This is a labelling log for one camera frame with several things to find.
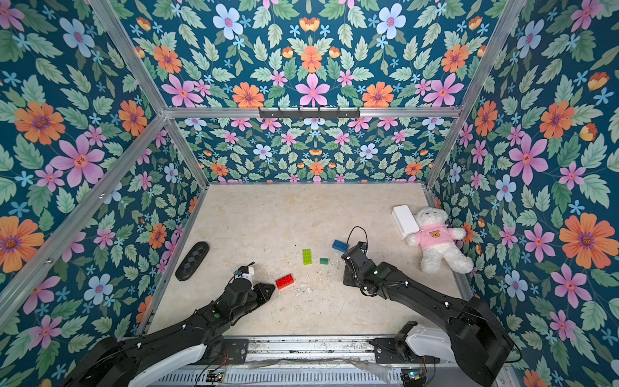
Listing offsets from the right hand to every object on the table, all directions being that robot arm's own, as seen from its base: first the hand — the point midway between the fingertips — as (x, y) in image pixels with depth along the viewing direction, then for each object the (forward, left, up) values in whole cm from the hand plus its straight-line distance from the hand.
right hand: (349, 275), depth 85 cm
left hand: (-4, +25, -3) cm, 26 cm away
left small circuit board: (-31, +41, -7) cm, 52 cm away
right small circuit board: (-28, -19, -8) cm, 35 cm away
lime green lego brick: (+10, +16, -5) cm, 20 cm away
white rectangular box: (+26, -24, -1) cm, 36 cm away
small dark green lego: (+7, +9, -4) cm, 13 cm away
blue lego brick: (+14, +3, -3) cm, 14 cm away
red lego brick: (-2, +24, -3) cm, 24 cm away
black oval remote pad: (+5, +60, -1) cm, 60 cm away
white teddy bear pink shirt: (+14, -34, +2) cm, 36 cm away
